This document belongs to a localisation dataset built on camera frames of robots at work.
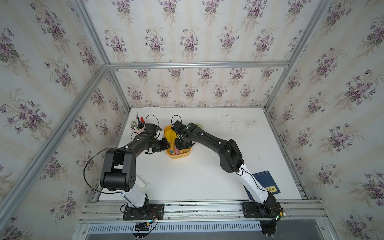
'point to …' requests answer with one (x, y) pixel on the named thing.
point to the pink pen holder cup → (138, 130)
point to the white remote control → (141, 182)
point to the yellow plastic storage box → (177, 156)
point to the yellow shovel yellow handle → (171, 137)
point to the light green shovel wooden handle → (200, 125)
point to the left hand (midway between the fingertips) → (169, 146)
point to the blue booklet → (265, 180)
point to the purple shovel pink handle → (177, 151)
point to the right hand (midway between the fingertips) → (180, 148)
